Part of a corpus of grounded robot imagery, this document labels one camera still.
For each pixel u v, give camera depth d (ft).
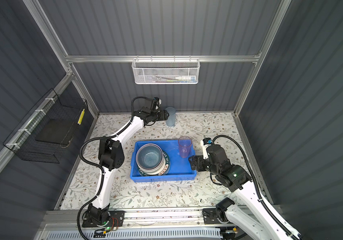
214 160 1.70
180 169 3.04
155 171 2.66
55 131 2.51
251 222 1.77
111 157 1.93
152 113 2.67
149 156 2.84
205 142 2.10
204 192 2.68
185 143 2.99
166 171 2.78
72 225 2.37
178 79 2.94
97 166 1.92
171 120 3.56
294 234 1.26
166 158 2.98
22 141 2.02
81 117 2.72
